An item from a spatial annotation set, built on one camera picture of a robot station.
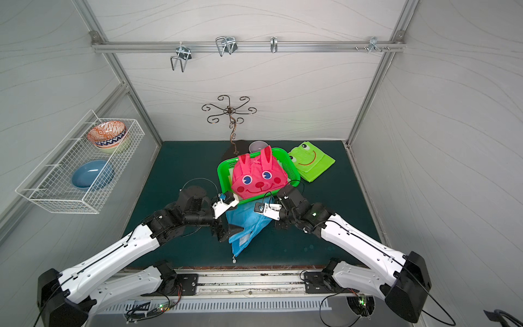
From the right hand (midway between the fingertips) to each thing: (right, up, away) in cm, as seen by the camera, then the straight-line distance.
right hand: (272, 207), depth 77 cm
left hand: (-12, -2, -7) cm, 14 cm away
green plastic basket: (+6, +20, +28) cm, 35 cm away
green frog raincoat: (+22, +18, +33) cm, 44 cm away
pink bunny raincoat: (-6, +11, +21) cm, 24 cm away
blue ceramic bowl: (-60, +13, -11) cm, 62 cm away
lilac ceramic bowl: (-8, +26, +37) cm, 46 cm away
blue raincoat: (-7, -6, 0) cm, 9 cm away
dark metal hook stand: (-18, +40, +14) cm, 46 cm away
